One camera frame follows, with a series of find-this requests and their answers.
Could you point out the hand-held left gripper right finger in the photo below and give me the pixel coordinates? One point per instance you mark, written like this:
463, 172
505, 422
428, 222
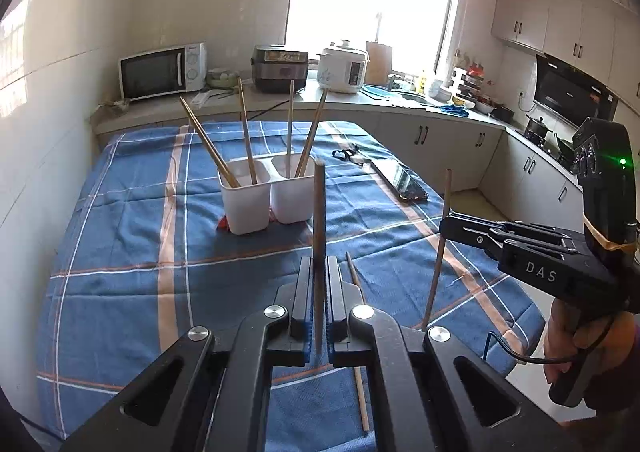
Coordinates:
336, 292

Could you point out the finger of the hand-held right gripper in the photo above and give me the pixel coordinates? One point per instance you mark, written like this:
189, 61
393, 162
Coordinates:
460, 227
520, 241

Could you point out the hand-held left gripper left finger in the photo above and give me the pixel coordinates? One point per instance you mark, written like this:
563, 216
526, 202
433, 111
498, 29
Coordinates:
300, 292

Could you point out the long wooden chopstick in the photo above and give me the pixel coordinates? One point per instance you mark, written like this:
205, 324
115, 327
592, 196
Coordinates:
247, 129
436, 277
361, 392
205, 135
290, 129
312, 131
319, 212
212, 154

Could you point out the white two-compartment chopstick holder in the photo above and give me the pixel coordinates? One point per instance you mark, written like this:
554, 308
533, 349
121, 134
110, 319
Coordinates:
245, 212

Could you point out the person's right hand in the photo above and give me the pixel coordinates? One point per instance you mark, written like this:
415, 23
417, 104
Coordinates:
620, 362

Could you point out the yellow rubber band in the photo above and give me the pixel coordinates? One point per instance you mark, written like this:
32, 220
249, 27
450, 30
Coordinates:
607, 243

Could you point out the black smartphone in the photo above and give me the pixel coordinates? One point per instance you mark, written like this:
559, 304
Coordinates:
405, 182

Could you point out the black cooking pot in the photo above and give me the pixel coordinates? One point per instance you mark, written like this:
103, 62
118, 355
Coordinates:
539, 125

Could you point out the red plastic sheet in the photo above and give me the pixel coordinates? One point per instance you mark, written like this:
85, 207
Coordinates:
223, 223

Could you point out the black range hood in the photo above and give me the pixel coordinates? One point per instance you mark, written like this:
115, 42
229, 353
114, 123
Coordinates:
565, 91

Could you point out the blue dish cloth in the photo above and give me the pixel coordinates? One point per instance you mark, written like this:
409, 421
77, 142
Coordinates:
452, 110

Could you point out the white dish rack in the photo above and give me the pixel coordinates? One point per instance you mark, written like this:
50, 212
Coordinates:
465, 79

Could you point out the yellow bottle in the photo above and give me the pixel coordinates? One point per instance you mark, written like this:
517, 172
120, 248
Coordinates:
424, 81

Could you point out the teal dish cloth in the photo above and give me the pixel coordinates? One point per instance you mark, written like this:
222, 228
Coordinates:
375, 91

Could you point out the blue plaid tablecloth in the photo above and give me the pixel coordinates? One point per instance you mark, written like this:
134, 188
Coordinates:
125, 242

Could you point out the wooden cutting board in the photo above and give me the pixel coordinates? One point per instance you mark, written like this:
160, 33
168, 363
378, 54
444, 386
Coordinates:
380, 61

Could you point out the white rice cooker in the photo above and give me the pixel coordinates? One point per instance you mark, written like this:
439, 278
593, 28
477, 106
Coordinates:
342, 69

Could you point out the black countertop cooker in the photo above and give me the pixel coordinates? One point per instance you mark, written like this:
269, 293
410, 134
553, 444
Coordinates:
280, 69

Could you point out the pale green bowl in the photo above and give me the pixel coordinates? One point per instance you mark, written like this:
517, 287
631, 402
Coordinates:
221, 78

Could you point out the white microwave oven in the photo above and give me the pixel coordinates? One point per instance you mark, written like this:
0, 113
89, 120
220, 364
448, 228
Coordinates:
150, 74

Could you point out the white wall cabinets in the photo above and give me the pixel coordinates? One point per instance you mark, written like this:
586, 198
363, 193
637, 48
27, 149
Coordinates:
560, 26

